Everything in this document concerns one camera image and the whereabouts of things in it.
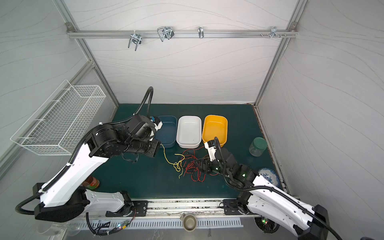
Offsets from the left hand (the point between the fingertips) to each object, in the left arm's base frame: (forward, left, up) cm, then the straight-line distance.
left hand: (161, 144), depth 62 cm
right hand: (+1, -17, -14) cm, 22 cm away
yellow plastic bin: (+33, -28, -30) cm, 52 cm away
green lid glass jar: (+14, -51, -22) cm, 57 cm away
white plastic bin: (+27, -9, -30) cm, 42 cm away
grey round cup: (-24, -12, -30) cm, 41 cm away
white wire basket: (+4, +50, +3) cm, 50 cm away
